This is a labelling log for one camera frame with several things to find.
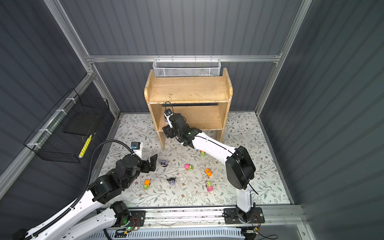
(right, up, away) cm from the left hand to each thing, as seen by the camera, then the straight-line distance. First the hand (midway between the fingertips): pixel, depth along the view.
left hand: (148, 154), depth 73 cm
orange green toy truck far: (+27, -4, +23) cm, 36 cm away
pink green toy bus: (+31, -20, +8) cm, 38 cm away
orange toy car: (+31, -13, +15) cm, 37 cm away
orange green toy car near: (-4, -18, +10) cm, 21 cm away
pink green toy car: (+19, -11, +16) cm, 27 cm away
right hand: (+10, +15, +12) cm, 22 cm away
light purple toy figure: (+4, -8, +16) cm, 18 cm away
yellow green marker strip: (-28, +5, -4) cm, 29 cm away
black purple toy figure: (+10, -16, +8) cm, 21 cm away
